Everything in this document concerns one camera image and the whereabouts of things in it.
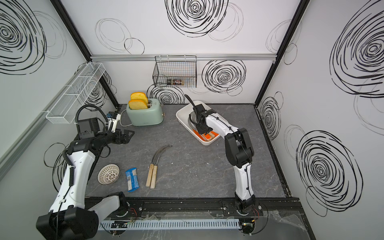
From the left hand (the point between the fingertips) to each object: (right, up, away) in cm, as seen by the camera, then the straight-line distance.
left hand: (125, 131), depth 76 cm
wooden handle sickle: (+10, -23, +10) cm, 27 cm away
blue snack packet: (+2, -28, +5) cm, 28 cm away
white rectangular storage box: (+27, +9, +32) cm, 43 cm away
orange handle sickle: (+38, -3, +10) cm, 40 cm away
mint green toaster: (+8, +8, +24) cm, 27 cm away
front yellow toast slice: (0, +15, +17) cm, 23 cm away
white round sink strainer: (-13, -25, +7) cm, 29 cm away
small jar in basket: (+26, +28, +12) cm, 40 cm away
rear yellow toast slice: (-1, +21, +20) cm, 29 cm away
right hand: (+43, -1, +20) cm, 48 cm away
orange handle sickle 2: (+49, -4, +20) cm, 53 cm away
